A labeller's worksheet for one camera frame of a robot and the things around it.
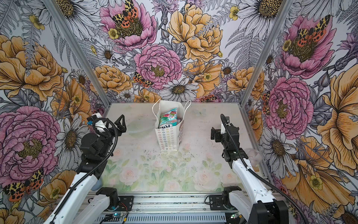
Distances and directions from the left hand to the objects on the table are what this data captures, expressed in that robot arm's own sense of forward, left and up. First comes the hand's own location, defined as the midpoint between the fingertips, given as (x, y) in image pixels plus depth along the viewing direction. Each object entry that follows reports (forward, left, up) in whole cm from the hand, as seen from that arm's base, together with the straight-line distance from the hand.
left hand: (117, 120), depth 73 cm
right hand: (+1, -55, -12) cm, 57 cm away
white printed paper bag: (-3, -26, -13) cm, 29 cm away
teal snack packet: (+5, -26, -6) cm, 27 cm away
